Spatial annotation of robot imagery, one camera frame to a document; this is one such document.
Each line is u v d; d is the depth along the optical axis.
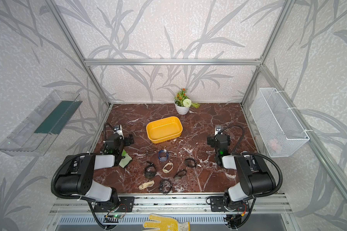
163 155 0.91
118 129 0.82
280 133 0.62
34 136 0.64
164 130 1.03
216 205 0.73
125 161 0.87
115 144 0.72
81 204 0.75
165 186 0.80
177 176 0.82
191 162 0.89
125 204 0.72
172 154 0.91
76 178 0.44
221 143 0.70
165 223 0.69
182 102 1.02
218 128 0.81
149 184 0.79
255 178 0.44
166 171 0.84
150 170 0.85
